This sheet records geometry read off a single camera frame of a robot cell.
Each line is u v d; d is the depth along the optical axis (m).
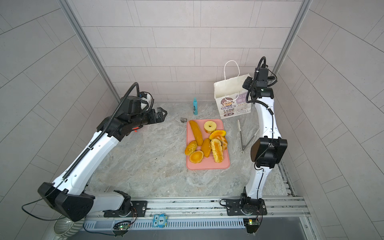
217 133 0.96
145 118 0.60
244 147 0.91
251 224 0.68
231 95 0.79
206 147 0.89
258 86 0.62
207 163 0.85
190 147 0.88
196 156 0.85
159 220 0.67
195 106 1.05
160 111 0.63
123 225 0.64
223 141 0.91
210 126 0.98
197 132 0.94
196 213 0.71
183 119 1.05
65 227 0.65
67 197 0.36
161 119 0.63
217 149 0.86
